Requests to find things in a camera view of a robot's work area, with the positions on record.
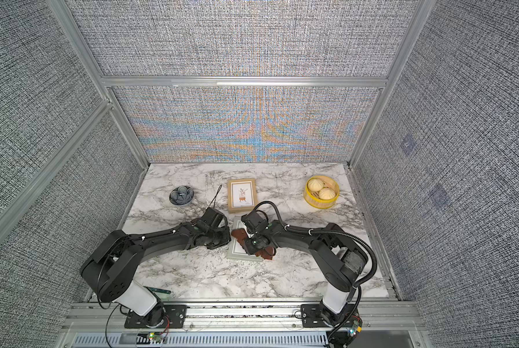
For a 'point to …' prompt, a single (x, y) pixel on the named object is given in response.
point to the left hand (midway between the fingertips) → (235, 241)
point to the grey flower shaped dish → (181, 196)
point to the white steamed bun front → (327, 193)
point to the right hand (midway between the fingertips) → (249, 241)
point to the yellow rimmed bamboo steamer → (312, 199)
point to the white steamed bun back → (315, 185)
